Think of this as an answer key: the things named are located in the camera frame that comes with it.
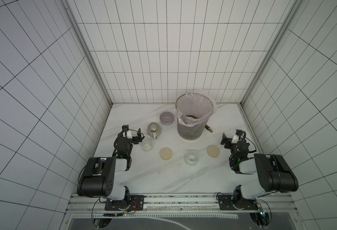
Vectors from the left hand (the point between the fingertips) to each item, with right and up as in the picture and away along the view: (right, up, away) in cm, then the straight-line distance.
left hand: (132, 130), depth 92 cm
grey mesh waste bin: (+41, 0, -2) cm, 41 cm away
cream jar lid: (+22, -15, -1) cm, 27 cm away
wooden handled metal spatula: (+51, +1, +6) cm, 52 cm away
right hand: (+66, -2, -1) cm, 66 cm away
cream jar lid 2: (+55, -15, +4) cm, 57 cm away
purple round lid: (+22, +8, +15) cm, 28 cm away
